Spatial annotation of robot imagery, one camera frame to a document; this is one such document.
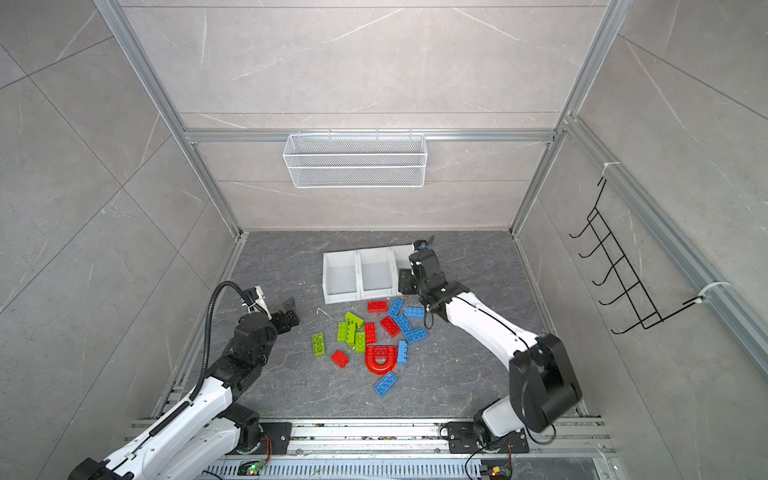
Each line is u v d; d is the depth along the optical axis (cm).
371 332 90
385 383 83
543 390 42
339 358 85
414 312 95
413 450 73
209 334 55
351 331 90
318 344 88
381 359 86
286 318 74
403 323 93
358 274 98
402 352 86
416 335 91
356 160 101
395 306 97
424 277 64
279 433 73
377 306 95
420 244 76
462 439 73
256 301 68
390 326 93
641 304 65
